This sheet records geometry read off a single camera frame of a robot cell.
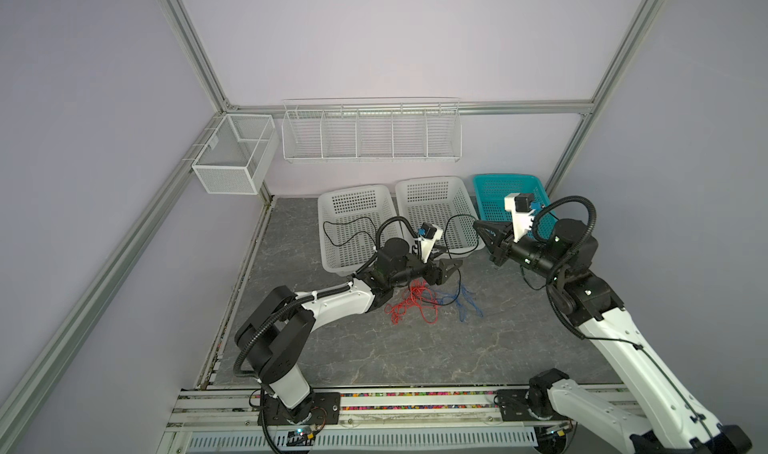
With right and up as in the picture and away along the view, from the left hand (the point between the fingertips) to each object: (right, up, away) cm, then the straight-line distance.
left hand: (455, 260), depth 77 cm
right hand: (+2, +9, -12) cm, 15 cm away
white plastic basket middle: (+4, +18, +41) cm, 45 cm away
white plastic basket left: (-34, +18, +35) cm, 52 cm away
